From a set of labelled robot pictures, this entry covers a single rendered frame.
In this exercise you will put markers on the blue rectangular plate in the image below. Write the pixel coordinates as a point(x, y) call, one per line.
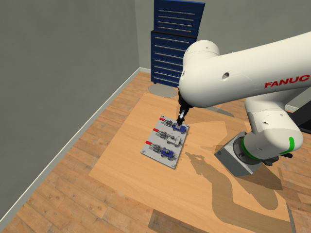
point(167, 154)

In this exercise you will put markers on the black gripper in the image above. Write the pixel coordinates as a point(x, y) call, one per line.
point(183, 112)

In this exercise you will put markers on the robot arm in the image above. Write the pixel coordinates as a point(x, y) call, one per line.
point(268, 76)

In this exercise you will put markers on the blue flat plate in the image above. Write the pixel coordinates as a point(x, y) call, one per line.
point(182, 129)

